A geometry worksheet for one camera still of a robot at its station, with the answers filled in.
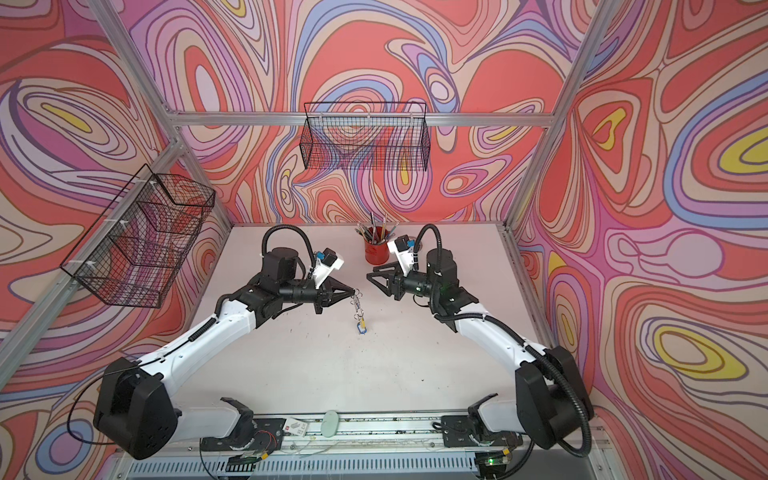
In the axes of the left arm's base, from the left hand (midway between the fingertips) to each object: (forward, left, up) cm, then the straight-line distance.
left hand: (355, 291), depth 75 cm
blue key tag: (-2, 0, -19) cm, 19 cm away
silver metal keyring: (-2, 0, -2) cm, 3 cm away
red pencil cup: (+28, -4, -20) cm, 35 cm away
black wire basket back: (+54, -1, +12) cm, 55 cm away
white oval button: (-26, +7, -21) cm, 34 cm away
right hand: (+3, -5, +1) cm, 6 cm away
